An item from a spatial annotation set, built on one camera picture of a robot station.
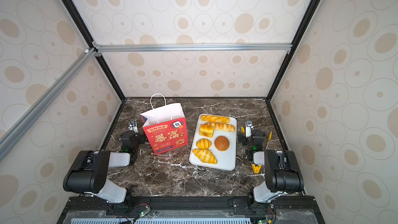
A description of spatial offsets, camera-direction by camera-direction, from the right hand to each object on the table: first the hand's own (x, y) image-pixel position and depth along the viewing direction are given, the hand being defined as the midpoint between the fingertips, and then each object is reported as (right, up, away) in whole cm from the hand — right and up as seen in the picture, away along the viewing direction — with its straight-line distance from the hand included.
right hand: (247, 130), depth 95 cm
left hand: (-66, +2, -1) cm, 66 cm away
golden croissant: (-26, -13, -8) cm, 30 cm away
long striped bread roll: (-15, +2, +5) cm, 16 cm away
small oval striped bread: (-27, -7, -4) cm, 28 cm away
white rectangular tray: (-14, -16, -7) cm, 22 cm away
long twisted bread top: (-19, +7, +11) cm, 23 cm away
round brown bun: (-17, -7, -4) cm, 19 cm away
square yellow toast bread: (-25, +1, 0) cm, 25 cm away
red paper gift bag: (-46, +4, -17) cm, 49 cm away
